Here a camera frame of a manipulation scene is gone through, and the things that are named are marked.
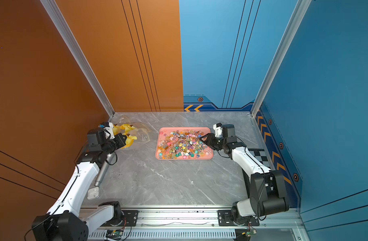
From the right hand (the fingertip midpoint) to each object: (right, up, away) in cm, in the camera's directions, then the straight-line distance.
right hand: (202, 139), depth 86 cm
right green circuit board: (+21, -42, -16) cm, 50 cm away
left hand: (-41, +4, -5) cm, 42 cm away
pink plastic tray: (-12, -3, +12) cm, 17 cm away
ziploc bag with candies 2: (-35, +1, +2) cm, 35 cm away
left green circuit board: (-44, -45, -14) cm, 64 cm away
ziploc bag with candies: (-47, +7, +8) cm, 48 cm away
